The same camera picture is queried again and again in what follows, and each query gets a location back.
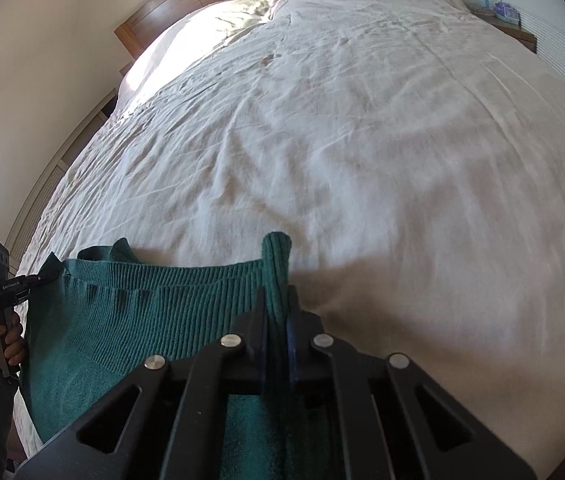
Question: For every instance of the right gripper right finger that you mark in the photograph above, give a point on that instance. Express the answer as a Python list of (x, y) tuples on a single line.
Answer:
[(389, 419)]

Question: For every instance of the dark green knit sweater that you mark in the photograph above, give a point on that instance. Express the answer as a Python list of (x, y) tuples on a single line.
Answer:
[(105, 311)]

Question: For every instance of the person's left hand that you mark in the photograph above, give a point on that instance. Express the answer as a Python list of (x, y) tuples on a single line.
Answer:
[(12, 345)]

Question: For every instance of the white duvet cover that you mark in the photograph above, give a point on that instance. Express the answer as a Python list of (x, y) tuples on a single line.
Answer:
[(414, 155)]

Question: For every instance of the white pillow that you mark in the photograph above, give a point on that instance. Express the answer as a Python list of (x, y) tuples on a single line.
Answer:
[(187, 43)]

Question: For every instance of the wooden nightstand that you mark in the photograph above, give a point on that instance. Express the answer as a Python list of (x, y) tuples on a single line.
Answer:
[(514, 30)]

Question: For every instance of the blue tissue pack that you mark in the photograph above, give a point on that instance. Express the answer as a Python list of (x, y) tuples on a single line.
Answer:
[(506, 13)]

